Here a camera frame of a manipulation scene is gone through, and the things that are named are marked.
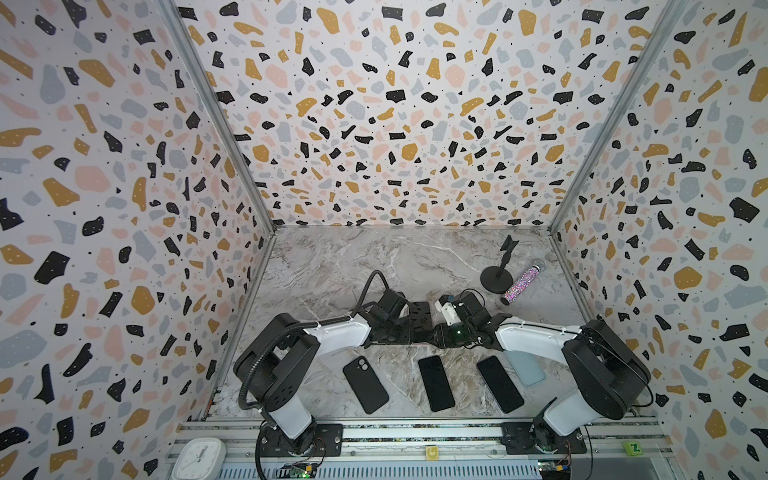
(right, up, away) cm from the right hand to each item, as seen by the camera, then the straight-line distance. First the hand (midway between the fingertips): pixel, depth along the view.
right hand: (426, 334), depth 87 cm
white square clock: (-54, -24, -19) cm, 61 cm away
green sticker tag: (+49, -23, -16) cm, 56 cm away
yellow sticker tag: (0, -24, -16) cm, 29 cm away
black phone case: (-17, -13, -4) cm, 22 cm away
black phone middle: (+3, -13, -4) cm, 14 cm away
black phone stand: (+26, +15, +18) cm, 35 cm away
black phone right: (+20, -13, -4) cm, 24 cm away
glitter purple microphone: (+35, +14, +15) cm, 40 cm away
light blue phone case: (+29, -9, -1) cm, 31 cm away
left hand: (-3, +1, +1) cm, 3 cm away
